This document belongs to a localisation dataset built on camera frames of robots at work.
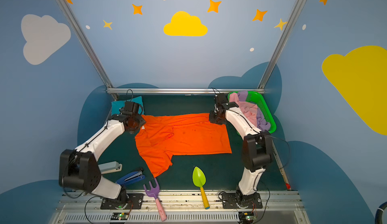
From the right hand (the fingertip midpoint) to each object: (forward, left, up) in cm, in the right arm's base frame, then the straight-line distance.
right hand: (214, 118), depth 92 cm
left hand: (-6, +43, +1) cm, 43 cm away
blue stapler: (-35, +45, -9) cm, 57 cm away
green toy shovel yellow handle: (-33, +8, -13) cm, 36 cm away
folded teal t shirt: (+17, +74, -11) cm, 77 cm away
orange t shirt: (-7, +33, -12) cm, 36 cm away
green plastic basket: (+25, -33, -6) cm, 42 cm away
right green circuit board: (-48, -17, -13) cm, 52 cm away
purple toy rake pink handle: (-41, +31, -12) cm, 52 cm away
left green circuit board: (-52, +45, -12) cm, 70 cm away
